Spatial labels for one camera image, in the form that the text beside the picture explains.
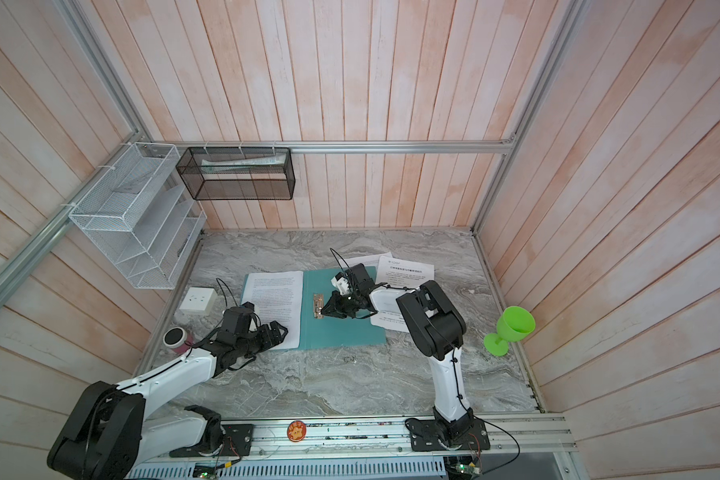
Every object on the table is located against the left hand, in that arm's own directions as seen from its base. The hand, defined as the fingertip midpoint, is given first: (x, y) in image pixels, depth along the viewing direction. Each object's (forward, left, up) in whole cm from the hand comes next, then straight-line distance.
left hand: (279, 340), depth 88 cm
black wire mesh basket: (+41, +13, +31) cm, 53 cm away
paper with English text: (+17, +4, -3) cm, 17 cm away
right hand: (+10, -12, 0) cm, 16 cm away
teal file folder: (+21, +16, -3) cm, 26 cm away
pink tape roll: (-1, +29, +3) cm, 29 cm away
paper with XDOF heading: (+26, -39, -3) cm, 46 cm away
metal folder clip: (+14, -11, -2) cm, 18 cm away
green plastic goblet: (-1, -65, +13) cm, 67 cm away
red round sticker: (-24, -8, -2) cm, 25 cm away
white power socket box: (+13, +28, +2) cm, 31 cm away
